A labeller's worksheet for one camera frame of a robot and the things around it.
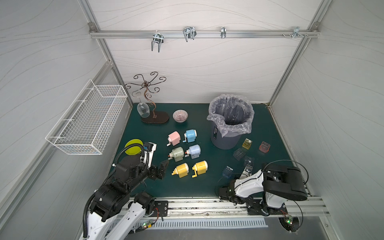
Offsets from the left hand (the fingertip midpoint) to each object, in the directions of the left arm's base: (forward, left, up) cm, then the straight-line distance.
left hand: (159, 158), depth 66 cm
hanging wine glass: (+32, +16, -3) cm, 36 cm away
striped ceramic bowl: (+45, -3, -22) cm, 50 cm away
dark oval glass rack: (+43, +11, -24) cm, 51 cm away
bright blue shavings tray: (+4, -35, -25) cm, 43 cm away
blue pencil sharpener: (+12, -15, -17) cm, 26 cm away
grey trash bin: (+22, -30, -22) cm, 43 cm away
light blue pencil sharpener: (+23, -12, -17) cm, 31 cm away
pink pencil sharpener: (+21, -2, -18) cm, 28 cm away
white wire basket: (+12, +35, +7) cm, 38 cm away
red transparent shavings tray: (+20, -61, -24) cm, 68 cm away
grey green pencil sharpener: (+10, -5, -17) cm, 20 cm away
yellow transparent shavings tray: (+23, -50, -25) cm, 60 cm away
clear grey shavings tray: (+10, -48, -24) cm, 55 cm away
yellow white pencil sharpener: (+3, -19, -17) cm, 26 cm away
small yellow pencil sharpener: (+1, -9, -18) cm, 20 cm away
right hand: (+2, -43, -26) cm, 50 cm away
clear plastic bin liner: (+36, -39, -10) cm, 54 cm away
